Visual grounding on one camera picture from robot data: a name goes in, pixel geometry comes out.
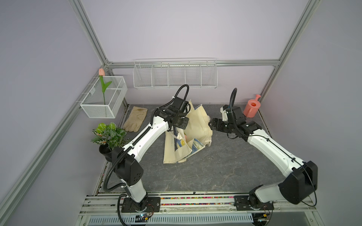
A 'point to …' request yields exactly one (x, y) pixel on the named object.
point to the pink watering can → (251, 107)
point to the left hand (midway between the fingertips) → (183, 122)
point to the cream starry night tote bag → (197, 133)
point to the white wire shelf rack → (169, 73)
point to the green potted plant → (108, 137)
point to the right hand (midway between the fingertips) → (213, 123)
